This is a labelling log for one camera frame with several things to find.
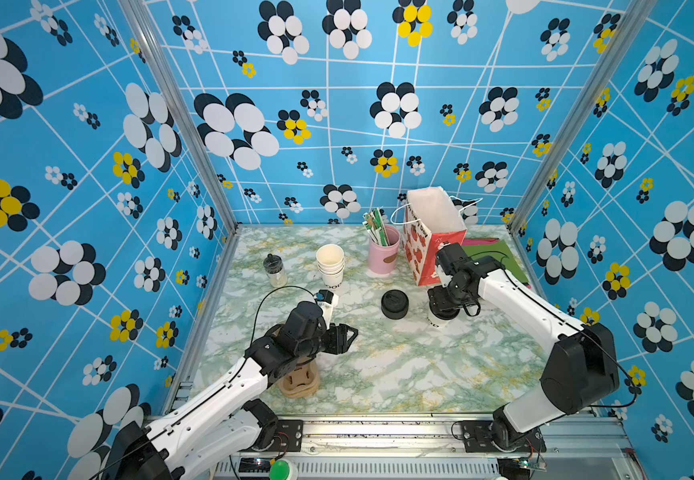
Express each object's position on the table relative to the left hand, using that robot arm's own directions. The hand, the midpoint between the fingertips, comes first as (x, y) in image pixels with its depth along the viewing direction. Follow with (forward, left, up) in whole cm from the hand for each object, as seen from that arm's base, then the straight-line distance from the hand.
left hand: (353, 331), depth 76 cm
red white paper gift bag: (+42, -28, -2) cm, 51 cm away
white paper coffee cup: (+7, -26, -9) cm, 28 cm away
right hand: (+11, -28, -4) cm, 30 cm away
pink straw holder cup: (+29, -10, -6) cm, 31 cm away
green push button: (-28, +15, -7) cm, 33 cm away
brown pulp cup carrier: (-9, +13, -11) cm, 19 cm away
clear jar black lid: (+25, +26, -5) cm, 37 cm away
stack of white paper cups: (+24, +7, -1) cm, 25 cm away
